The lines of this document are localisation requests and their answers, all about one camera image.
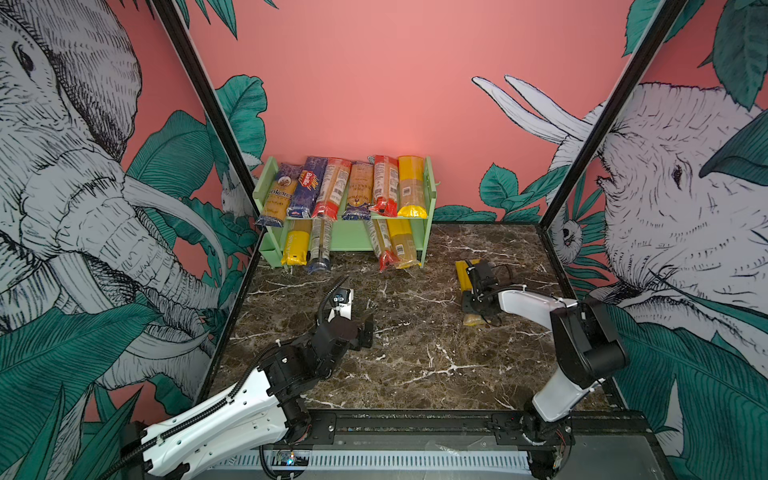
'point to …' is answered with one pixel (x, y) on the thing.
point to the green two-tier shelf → (277, 234)
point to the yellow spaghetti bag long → (411, 177)
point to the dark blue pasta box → (307, 187)
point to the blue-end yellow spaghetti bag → (360, 192)
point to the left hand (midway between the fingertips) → (357, 311)
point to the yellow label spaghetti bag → (297, 241)
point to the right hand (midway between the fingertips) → (463, 301)
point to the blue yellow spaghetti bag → (280, 196)
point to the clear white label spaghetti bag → (319, 254)
